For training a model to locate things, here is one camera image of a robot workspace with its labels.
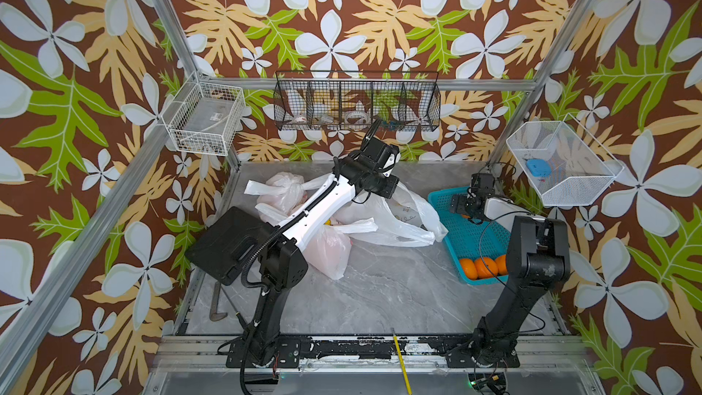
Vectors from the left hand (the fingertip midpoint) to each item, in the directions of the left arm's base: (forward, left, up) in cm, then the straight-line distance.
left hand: (393, 182), depth 83 cm
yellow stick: (-45, -1, -24) cm, 51 cm away
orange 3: (-20, -28, -18) cm, 39 cm away
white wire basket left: (+18, +60, +10) cm, 64 cm away
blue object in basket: (+5, -46, +2) cm, 46 cm away
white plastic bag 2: (-11, -1, -3) cm, 12 cm away
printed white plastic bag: (+4, +37, -11) cm, 39 cm away
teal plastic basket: (-7, -29, -23) cm, 37 cm away
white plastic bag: (-17, +20, -13) cm, 29 cm away
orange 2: (-20, -24, -18) cm, 36 cm away
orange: (-1, -28, -18) cm, 33 cm away
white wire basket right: (+4, -52, +4) cm, 53 cm away
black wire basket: (+34, +11, +7) cm, 36 cm away
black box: (-10, +55, -20) cm, 60 cm away
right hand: (+5, -30, -20) cm, 36 cm away
